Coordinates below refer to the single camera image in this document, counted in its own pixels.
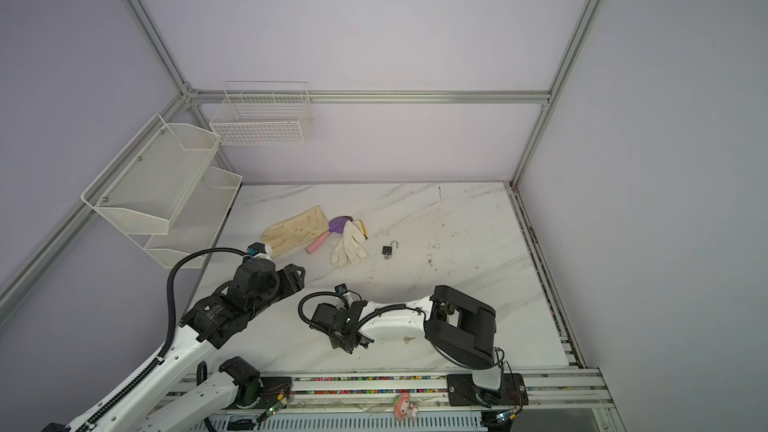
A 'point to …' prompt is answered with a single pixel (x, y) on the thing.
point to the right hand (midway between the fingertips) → (345, 329)
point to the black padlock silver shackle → (388, 250)
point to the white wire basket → (263, 113)
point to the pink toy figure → (403, 407)
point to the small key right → (407, 339)
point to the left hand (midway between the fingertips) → (294, 276)
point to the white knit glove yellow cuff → (352, 247)
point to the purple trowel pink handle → (336, 225)
